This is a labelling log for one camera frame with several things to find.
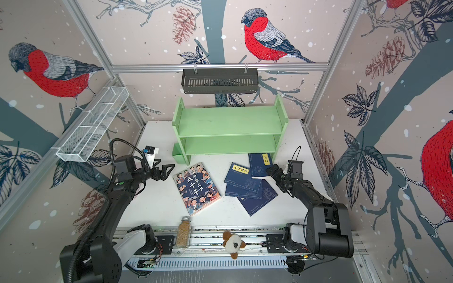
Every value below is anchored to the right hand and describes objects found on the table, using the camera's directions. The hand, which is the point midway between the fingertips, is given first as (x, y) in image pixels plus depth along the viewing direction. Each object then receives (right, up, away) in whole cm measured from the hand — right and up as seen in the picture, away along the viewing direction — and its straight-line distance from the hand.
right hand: (271, 175), depth 91 cm
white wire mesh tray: (-84, +20, -18) cm, 88 cm away
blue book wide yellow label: (-17, -1, +3) cm, 17 cm away
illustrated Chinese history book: (-39, -6, -3) cm, 39 cm away
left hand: (-53, +8, -10) cm, 54 cm away
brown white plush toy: (-21, -24, -19) cm, 37 cm away
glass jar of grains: (-41, -20, -18) cm, 49 cm away
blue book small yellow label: (-5, +5, +7) cm, 10 cm away
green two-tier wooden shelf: (-22, +24, -11) cm, 34 cm away
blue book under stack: (-20, -7, -3) cm, 22 cm away
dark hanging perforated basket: (-28, +55, +16) cm, 64 cm away
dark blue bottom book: (-10, -13, -7) cm, 18 cm away
